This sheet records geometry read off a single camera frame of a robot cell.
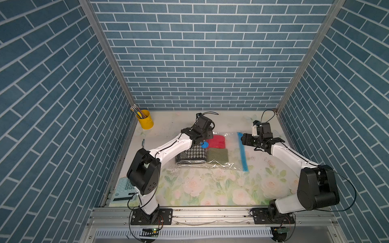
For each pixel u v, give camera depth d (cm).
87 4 69
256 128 74
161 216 73
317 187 44
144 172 46
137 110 101
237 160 94
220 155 91
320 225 74
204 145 96
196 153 93
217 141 99
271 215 67
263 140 68
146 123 105
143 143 102
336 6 71
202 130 67
